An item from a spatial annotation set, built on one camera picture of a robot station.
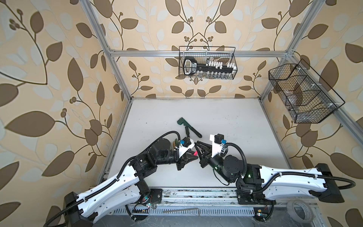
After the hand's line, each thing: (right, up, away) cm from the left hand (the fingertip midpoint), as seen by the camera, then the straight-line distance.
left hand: (196, 152), depth 65 cm
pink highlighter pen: (0, 0, -3) cm, 3 cm away
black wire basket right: (+59, +26, +8) cm, 65 cm away
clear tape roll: (+55, -30, +3) cm, 63 cm away
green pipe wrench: (-8, +12, +40) cm, 43 cm away
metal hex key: (-7, -31, +6) cm, 32 cm away
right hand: (-1, +3, -4) cm, 5 cm away
